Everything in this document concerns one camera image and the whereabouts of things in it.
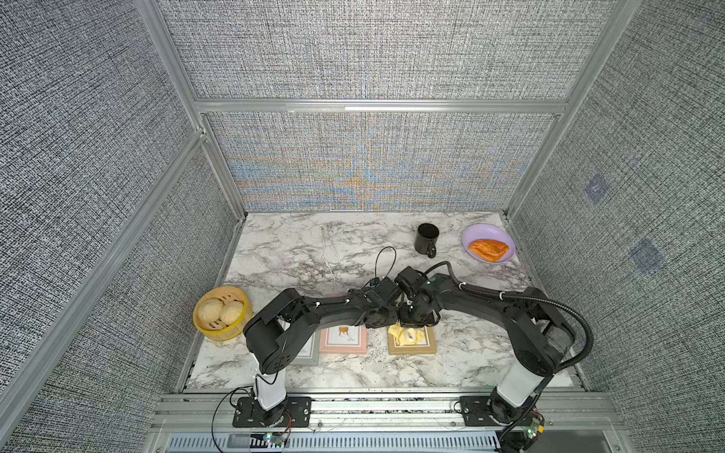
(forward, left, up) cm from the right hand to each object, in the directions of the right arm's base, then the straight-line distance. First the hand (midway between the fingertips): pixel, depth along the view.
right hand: (402, 319), depth 88 cm
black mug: (+28, -11, +4) cm, 30 cm away
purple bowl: (+38, -39, -3) cm, 55 cm away
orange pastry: (+26, -34, 0) cm, 43 cm away
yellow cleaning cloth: (-6, 0, +1) cm, 6 cm away
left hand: (+1, 0, -1) cm, 1 cm away
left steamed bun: (+1, +59, +4) cm, 59 cm away
